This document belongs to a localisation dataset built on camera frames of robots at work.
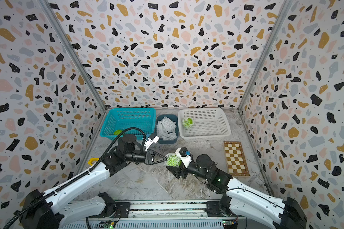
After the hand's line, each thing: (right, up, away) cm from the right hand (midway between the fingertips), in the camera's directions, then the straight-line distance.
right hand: (172, 161), depth 69 cm
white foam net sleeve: (-1, +3, +1) cm, 4 cm away
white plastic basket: (+27, +17, +43) cm, 53 cm away
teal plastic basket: (-16, +12, -1) cm, 20 cm away
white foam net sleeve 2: (+9, +18, +34) cm, 39 cm away
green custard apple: (+1, +1, -4) cm, 5 cm away
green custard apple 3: (-40, +12, +28) cm, 50 cm away
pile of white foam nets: (-7, +14, +34) cm, 37 cm away
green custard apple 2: (+11, +19, +36) cm, 42 cm away
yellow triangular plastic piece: (-53, -7, +20) cm, 57 cm away
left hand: (-3, +1, -3) cm, 4 cm away
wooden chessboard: (+39, -4, +21) cm, 44 cm away
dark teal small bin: (-2, +22, +41) cm, 46 cm away
